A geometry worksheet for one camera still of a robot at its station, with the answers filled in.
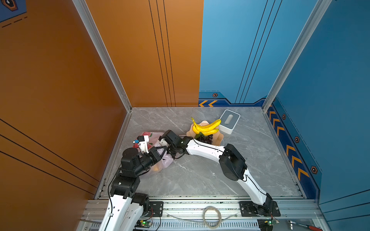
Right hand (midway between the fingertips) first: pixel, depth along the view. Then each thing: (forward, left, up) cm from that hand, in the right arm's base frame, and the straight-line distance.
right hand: (156, 160), depth 82 cm
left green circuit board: (-29, +3, -10) cm, 31 cm away
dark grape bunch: (+16, -30, -3) cm, 34 cm away
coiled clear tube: (-28, -26, -9) cm, 39 cm away
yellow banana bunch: (+22, -31, -1) cm, 38 cm away
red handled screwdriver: (-30, -79, -10) cm, 86 cm away
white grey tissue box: (+36, -49, -7) cm, 61 cm away
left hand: (0, -9, +15) cm, 18 cm away
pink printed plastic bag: (+9, +2, +6) cm, 11 cm away
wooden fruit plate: (+20, -38, -6) cm, 44 cm away
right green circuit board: (-29, -57, -11) cm, 65 cm away
